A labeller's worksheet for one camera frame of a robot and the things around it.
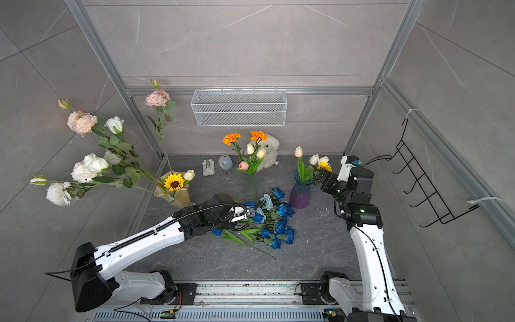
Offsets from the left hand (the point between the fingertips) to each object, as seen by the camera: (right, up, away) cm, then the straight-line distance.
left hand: (235, 203), depth 77 cm
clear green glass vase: (+6, +6, +15) cm, 17 cm away
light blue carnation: (+13, -1, +11) cm, 17 cm away
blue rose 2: (+23, -14, +6) cm, 27 cm away
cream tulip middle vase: (+6, +22, +4) cm, 23 cm away
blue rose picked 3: (+18, -11, +4) cm, 22 cm away
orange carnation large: (+9, +28, +4) cm, 30 cm away
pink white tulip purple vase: (+26, +20, +4) cm, 33 cm away
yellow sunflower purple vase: (+36, +15, +1) cm, 39 cm away
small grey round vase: (-9, +18, +30) cm, 36 cm away
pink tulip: (+4, +15, -2) cm, 15 cm away
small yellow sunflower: (-24, +8, -1) cm, 25 cm away
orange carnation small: (-2, +26, +2) cm, 26 cm away
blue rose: (+16, -17, +5) cm, 23 cm away
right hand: (+34, +12, -4) cm, 36 cm away
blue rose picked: (+21, -5, +9) cm, 23 cm away
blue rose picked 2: (+18, +2, +20) cm, 28 cm away
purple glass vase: (+28, +2, +11) cm, 30 cm away
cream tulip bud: (-16, +11, -6) cm, 20 cm away
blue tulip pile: (+12, -14, +7) cm, 20 cm away
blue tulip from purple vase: (+9, -7, +4) cm, 12 cm away
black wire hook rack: (+66, +10, -9) cm, 68 cm away
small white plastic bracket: (-20, +14, +33) cm, 41 cm away
